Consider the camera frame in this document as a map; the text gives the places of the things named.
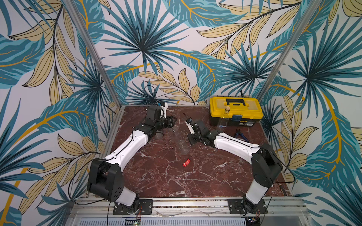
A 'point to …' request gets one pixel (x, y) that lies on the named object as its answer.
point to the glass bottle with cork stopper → (180, 141)
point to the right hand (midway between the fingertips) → (190, 133)
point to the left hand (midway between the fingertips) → (175, 120)
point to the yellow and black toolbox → (244, 111)
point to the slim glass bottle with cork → (224, 121)
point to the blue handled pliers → (238, 131)
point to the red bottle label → (186, 162)
